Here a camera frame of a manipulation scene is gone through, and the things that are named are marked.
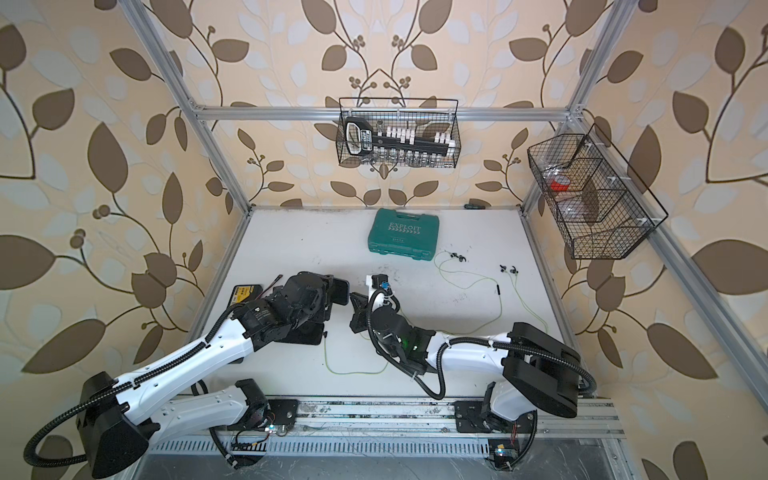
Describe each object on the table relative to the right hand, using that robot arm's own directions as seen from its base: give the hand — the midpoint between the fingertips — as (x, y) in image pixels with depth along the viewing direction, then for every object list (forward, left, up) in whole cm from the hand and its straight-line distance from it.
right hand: (350, 297), depth 77 cm
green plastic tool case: (+32, -17, -13) cm, 38 cm away
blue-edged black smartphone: (+1, +3, +2) cm, 3 cm away
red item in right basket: (+24, -58, +16) cm, 65 cm away
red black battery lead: (+17, +28, -16) cm, 37 cm away
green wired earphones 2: (+14, -36, -17) cm, 42 cm away
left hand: (+3, +4, +3) cm, 6 cm away
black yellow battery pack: (+10, +37, -14) cm, 40 cm away
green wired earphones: (-3, +10, -17) cm, 20 cm away
